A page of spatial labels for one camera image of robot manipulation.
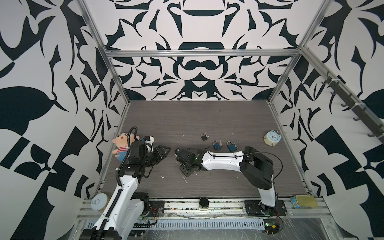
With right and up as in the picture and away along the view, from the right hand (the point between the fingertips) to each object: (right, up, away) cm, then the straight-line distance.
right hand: (184, 167), depth 87 cm
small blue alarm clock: (+55, +16, +9) cm, 58 cm away
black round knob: (+10, -9, -19) cm, 23 cm away
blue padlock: (+19, +11, +9) cm, 24 cm away
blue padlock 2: (+29, +10, +8) cm, 32 cm away
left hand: (-8, +13, -7) cm, 17 cm away
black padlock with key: (+12, +16, +13) cm, 24 cm away
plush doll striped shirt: (-37, +15, +2) cm, 40 cm away
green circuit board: (+41, -22, -16) cm, 49 cm away
